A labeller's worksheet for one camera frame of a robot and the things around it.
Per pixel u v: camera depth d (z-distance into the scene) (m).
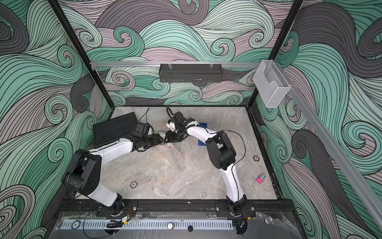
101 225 0.70
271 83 0.79
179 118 0.78
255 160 0.90
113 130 0.98
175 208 0.74
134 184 0.81
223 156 0.54
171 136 0.83
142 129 0.73
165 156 0.86
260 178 0.81
